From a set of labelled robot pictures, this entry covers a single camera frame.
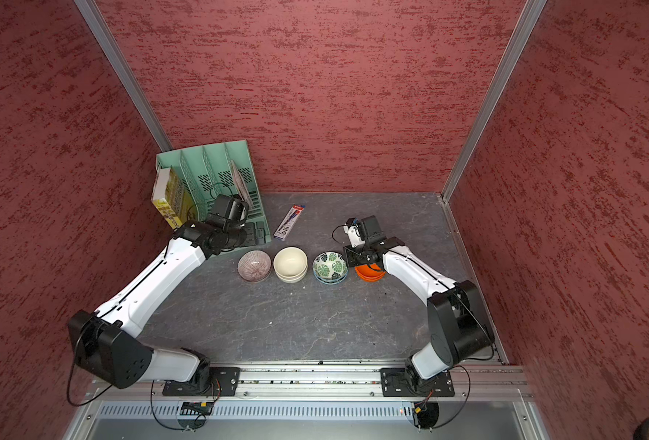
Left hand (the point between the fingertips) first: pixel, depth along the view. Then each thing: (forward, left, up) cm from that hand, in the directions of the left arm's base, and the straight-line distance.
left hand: (249, 239), depth 81 cm
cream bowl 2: (+3, -11, -13) cm, 17 cm away
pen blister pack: (+22, -7, -19) cm, 30 cm away
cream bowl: (-3, -11, -15) cm, 19 cm away
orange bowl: (-4, -39, -14) cm, 42 cm away
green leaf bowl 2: (-5, -25, -16) cm, 30 cm away
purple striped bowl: (0, +2, -17) cm, 17 cm away
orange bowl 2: (-5, -39, -16) cm, 42 cm away
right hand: (-1, -30, -11) cm, 32 cm away
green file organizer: (+37, +24, -5) cm, 45 cm away
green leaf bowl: (0, -25, -18) cm, 30 cm away
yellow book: (+14, +28, +3) cm, 31 cm away
